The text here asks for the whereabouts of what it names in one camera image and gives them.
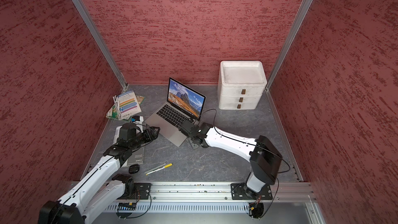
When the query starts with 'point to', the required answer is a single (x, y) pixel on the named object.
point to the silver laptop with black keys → (183, 103)
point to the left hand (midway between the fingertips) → (154, 132)
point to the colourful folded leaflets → (125, 104)
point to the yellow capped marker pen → (158, 169)
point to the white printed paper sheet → (117, 134)
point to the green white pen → (159, 166)
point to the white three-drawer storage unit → (241, 84)
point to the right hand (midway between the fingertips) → (200, 141)
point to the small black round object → (133, 168)
